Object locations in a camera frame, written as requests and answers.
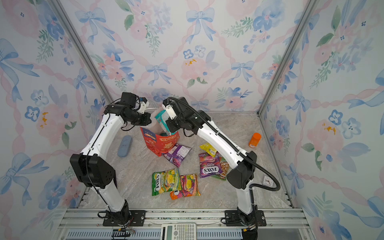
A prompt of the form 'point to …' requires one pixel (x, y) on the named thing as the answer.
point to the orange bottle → (254, 140)
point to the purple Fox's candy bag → (209, 165)
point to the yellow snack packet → (209, 149)
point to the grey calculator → (178, 231)
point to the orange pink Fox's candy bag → (189, 187)
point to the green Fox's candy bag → (163, 181)
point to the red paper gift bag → (159, 144)
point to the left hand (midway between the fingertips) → (151, 119)
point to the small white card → (267, 181)
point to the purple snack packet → (176, 155)
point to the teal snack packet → (162, 118)
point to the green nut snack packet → (224, 167)
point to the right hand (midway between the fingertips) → (169, 120)
